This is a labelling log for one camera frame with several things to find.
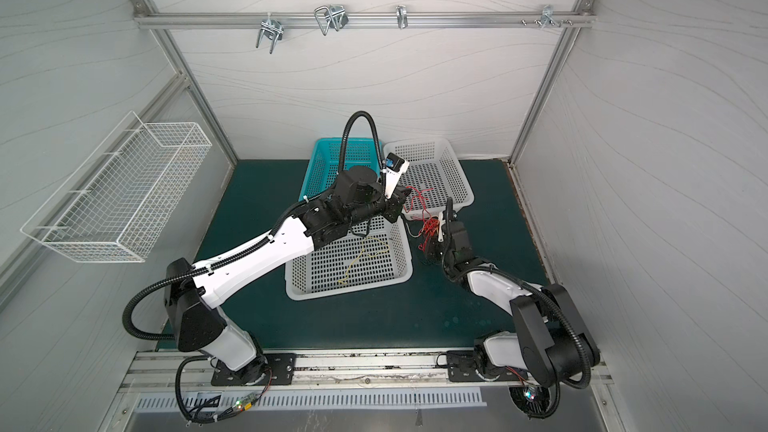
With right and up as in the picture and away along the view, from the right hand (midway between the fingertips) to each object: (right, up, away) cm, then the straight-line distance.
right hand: (436, 231), depth 92 cm
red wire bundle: (-3, +1, -4) cm, 5 cm away
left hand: (-9, +14, -21) cm, 27 cm away
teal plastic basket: (-42, +23, +26) cm, 54 cm away
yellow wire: (-29, -15, -4) cm, 32 cm away
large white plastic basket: (-27, -10, 0) cm, 29 cm away
